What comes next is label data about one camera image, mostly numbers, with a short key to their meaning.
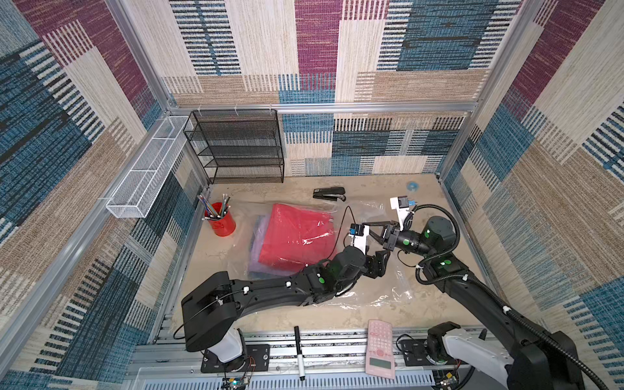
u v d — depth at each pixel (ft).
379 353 2.42
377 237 2.29
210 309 1.38
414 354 2.39
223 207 3.07
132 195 2.31
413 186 3.87
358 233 2.11
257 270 2.81
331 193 3.70
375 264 2.14
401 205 2.13
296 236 2.93
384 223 2.20
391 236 2.09
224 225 3.26
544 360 1.27
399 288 2.45
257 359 2.40
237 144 3.56
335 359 2.44
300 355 2.42
